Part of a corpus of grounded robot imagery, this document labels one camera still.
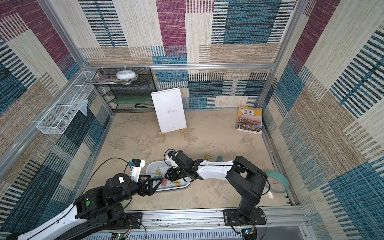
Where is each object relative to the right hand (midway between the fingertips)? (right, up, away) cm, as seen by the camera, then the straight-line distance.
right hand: (165, 175), depth 82 cm
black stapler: (-23, +41, +26) cm, 54 cm away
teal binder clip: (+32, +7, +12) cm, 35 cm away
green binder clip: (+1, +4, -17) cm, 18 cm away
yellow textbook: (+57, +31, +30) cm, 71 cm away
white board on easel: (0, +38, +11) cm, 39 cm away
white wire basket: (-49, +29, -12) cm, 58 cm away
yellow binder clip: (-4, +2, +1) cm, 5 cm away
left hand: (-1, +3, -13) cm, 14 cm away
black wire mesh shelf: (-32, +52, +26) cm, 67 cm away
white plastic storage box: (-2, +3, +7) cm, 8 cm away
